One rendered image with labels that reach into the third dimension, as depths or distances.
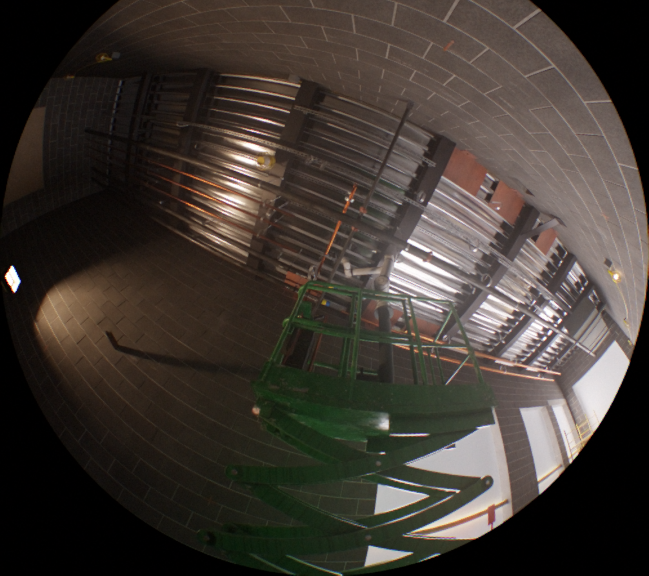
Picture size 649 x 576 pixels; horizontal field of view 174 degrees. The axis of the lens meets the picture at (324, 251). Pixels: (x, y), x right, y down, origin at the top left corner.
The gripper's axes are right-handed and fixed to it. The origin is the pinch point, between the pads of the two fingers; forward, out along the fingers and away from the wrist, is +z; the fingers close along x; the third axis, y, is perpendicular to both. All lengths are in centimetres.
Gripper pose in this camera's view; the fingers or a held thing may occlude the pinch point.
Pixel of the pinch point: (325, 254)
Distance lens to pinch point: 287.1
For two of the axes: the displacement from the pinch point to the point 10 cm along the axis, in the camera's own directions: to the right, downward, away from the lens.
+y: 3.5, -8.2, -4.5
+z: -9.3, -2.8, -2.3
